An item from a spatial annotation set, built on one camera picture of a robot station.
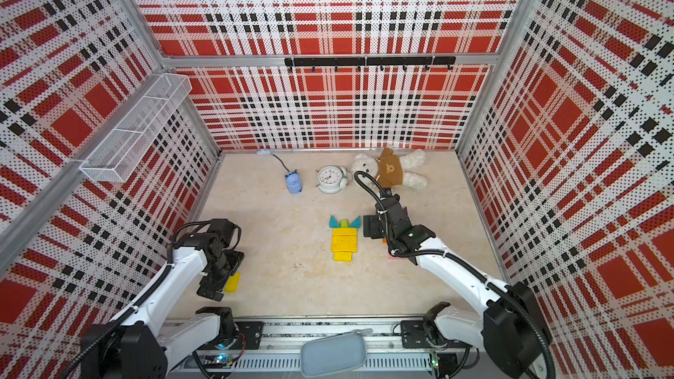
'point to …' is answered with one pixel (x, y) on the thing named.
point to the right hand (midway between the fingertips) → (380, 219)
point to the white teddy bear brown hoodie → (390, 170)
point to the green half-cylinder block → (344, 223)
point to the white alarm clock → (332, 179)
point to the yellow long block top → (344, 239)
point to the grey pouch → (335, 354)
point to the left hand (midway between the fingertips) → (238, 275)
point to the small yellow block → (342, 256)
